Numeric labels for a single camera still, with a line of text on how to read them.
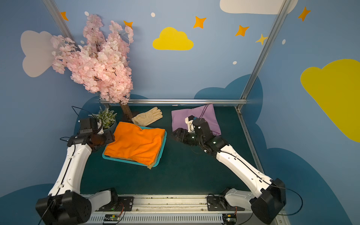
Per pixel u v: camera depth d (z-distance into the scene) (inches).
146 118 44.7
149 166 29.2
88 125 23.4
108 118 35.7
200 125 21.2
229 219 28.7
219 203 25.9
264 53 34.2
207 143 21.7
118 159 32.0
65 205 15.1
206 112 45.2
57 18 28.5
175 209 29.0
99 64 24.0
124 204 29.1
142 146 33.0
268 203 14.8
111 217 28.2
